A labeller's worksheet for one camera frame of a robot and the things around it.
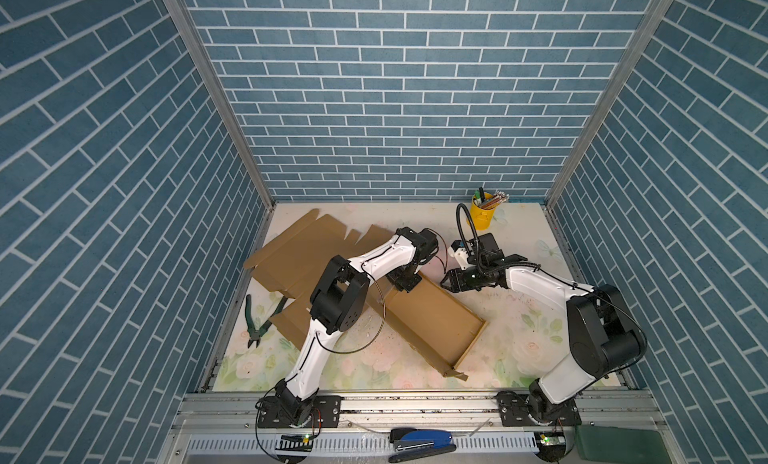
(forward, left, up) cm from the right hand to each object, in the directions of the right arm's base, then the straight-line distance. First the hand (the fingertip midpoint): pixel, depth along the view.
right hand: (445, 279), depth 91 cm
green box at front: (-37, -41, -7) cm, 56 cm away
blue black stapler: (-42, +8, -5) cm, 42 cm away
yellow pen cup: (+27, -14, 0) cm, 30 cm away
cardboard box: (-12, +1, -7) cm, 14 cm away
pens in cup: (+29, -16, +6) cm, 34 cm away
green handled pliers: (-19, +56, -6) cm, 59 cm away
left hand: (-1, +14, -4) cm, 15 cm away
